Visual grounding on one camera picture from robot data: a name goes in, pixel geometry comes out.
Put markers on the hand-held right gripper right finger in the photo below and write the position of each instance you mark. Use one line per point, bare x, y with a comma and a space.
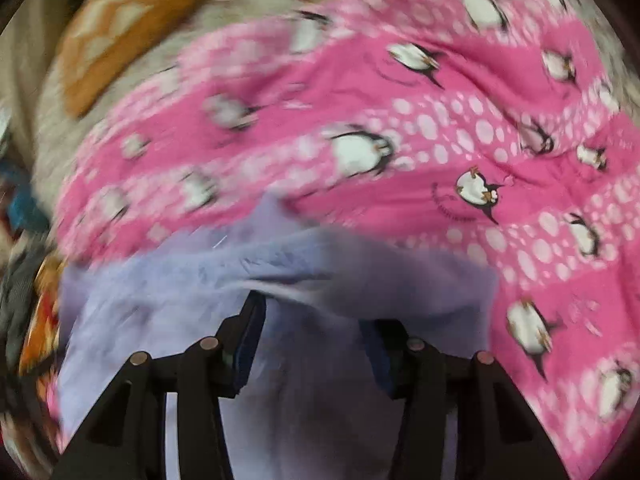
382, 360

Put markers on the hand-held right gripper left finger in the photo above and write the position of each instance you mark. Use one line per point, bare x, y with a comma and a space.
247, 350

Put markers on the purple fleece garment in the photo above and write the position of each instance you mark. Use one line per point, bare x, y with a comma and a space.
300, 280

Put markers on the colourful cloth pile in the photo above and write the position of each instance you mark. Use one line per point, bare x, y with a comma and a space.
35, 330

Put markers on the pink penguin print blanket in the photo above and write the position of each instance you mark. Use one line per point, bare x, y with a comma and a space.
360, 90

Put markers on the floral bedsheet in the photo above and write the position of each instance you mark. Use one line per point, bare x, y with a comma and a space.
240, 5

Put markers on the orange patterned pillow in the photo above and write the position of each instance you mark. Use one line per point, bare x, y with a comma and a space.
125, 25

